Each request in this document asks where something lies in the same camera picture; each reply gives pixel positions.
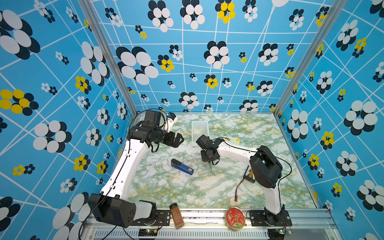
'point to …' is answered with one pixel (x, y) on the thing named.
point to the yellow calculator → (232, 140)
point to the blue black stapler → (181, 166)
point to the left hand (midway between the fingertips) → (176, 136)
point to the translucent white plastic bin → (198, 128)
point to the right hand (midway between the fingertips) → (207, 157)
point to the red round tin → (235, 218)
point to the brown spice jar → (177, 216)
